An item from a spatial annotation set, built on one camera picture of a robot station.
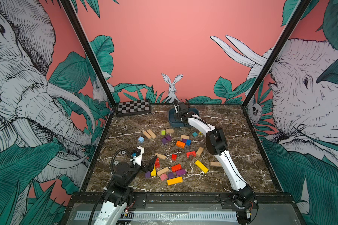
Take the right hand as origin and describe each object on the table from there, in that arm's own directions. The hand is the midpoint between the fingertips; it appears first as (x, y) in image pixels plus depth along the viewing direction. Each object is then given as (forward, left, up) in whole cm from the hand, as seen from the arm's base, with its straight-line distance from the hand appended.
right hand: (176, 110), depth 110 cm
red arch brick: (-35, -8, -4) cm, 36 cm away
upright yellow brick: (-48, +14, -3) cm, 50 cm away
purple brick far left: (-49, +17, -4) cm, 52 cm away
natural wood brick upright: (-34, -15, -4) cm, 37 cm away
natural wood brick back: (-17, +5, -4) cm, 18 cm away
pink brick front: (-50, +8, -4) cm, 51 cm away
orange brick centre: (-28, -3, -4) cm, 28 cm away
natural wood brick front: (-46, +8, -4) cm, 47 cm away
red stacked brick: (-42, +12, -4) cm, 44 cm away
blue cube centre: (-27, -8, -3) cm, 28 cm away
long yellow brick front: (-52, +1, -5) cm, 52 cm away
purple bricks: (-25, +8, -4) cm, 26 cm away
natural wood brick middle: (-36, +11, -5) cm, 38 cm away
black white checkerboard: (+4, +38, -2) cm, 38 cm away
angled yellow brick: (-44, -16, -5) cm, 47 cm away
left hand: (-40, +15, +10) cm, 44 cm away
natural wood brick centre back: (-22, -6, -4) cm, 23 cm away
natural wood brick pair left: (-20, +20, -4) cm, 28 cm away
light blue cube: (-26, +25, -2) cm, 36 cm away
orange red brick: (-45, 0, -4) cm, 45 cm away
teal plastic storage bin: (-9, +3, -4) cm, 10 cm away
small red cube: (-37, +2, -4) cm, 38 cm away
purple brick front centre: (-47, -2, -5) cm, 47 cm away
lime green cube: (-19, +10, -4) cm, 22 cm away
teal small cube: (-20, -13, -4) cm, 24 cm away
